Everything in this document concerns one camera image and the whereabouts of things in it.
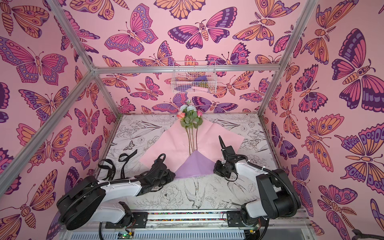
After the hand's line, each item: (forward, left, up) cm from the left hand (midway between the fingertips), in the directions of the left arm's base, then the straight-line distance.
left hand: (177, 174), depth 87 cm
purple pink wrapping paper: (+24, +6, -1) cm, 25 cm away
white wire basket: (+51, -10, +31) cm, 61 cm away
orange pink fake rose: (+46, 0, +1) cm, 46 cm away
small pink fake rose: (+41, -14, +1) cm, 43 cm away
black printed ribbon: (+2, +40, -1) cm, 40 cm away
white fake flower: (+48, -6, +7) cm, 49 cm away
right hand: (+3, -22, -1) cm, 22 cm away
